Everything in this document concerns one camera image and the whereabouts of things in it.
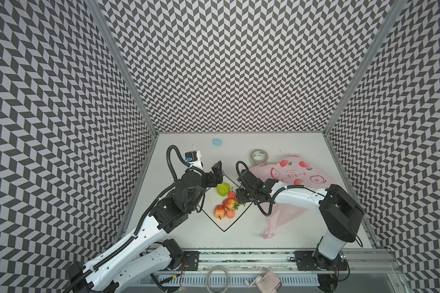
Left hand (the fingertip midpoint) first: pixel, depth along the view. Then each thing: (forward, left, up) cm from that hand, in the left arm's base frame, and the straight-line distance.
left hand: (213, 164), depth 69 cm
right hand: (-3, -12, -27) cm, 29 cm away
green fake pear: (+2, -3, -24) cm, 24 cm away
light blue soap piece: (+37, +2, -29) cm, 47 cm away
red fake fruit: (-9, -2, -23) cm, 25 cm away
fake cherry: (-10, -6, -26) cm, 28 cm away
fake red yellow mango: (-6, -7, -24) cm, 25 cm away
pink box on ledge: (-35, -20, -24) cm, 47 cm away
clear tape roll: (+24, -23, -28) cm, 44 cm away
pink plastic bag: (+6, -34, -14) cm, 37 cm away
